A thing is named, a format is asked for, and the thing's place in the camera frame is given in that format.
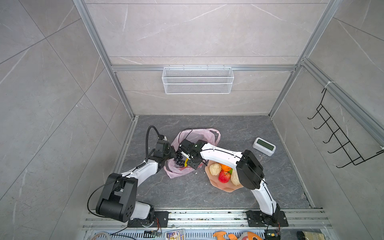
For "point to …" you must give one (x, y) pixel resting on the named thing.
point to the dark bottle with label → (310, 235)
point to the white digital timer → (264, 146)
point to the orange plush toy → (244, 235)
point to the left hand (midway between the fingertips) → (172, 146)
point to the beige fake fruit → (215, 168)
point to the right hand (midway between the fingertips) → (195, 159)
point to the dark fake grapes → (178, 158)
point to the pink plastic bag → (210, 136)
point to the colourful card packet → (175, 235)
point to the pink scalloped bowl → (213, 179)
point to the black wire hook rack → (353, 152)
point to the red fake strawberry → (224, 177)
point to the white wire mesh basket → (197, 80)
